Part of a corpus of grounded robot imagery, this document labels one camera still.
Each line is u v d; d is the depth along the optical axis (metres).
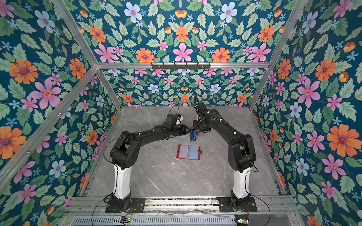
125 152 0.54
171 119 0.78
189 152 0.93
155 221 0.73
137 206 0.73
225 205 0.73
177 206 0.75
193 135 0.99
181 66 0.90
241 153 0.50
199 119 0.66
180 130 0.88
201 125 0.84
